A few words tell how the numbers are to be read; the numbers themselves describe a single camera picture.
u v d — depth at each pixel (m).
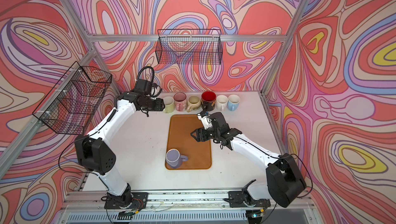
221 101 1.06
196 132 0.73
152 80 0.75
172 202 0.74
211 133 0.70
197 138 0.73
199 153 0.87
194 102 1.04
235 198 0.73
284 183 0.41
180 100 1.02
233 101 1.05
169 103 1.00
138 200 0.73
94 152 0.45
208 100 1.01
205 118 0.74
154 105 0.76
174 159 0.78
